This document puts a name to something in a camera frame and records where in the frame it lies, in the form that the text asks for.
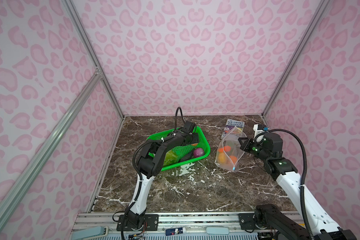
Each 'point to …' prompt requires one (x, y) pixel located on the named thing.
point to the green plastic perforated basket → (181, 149)
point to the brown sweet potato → (194, 144)
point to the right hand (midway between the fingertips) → (239, 137)
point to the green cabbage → (170, 158)
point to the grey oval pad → (217, 230)
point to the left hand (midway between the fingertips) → (196, 136)
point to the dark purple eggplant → (188, 156)
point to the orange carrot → (226, 148)
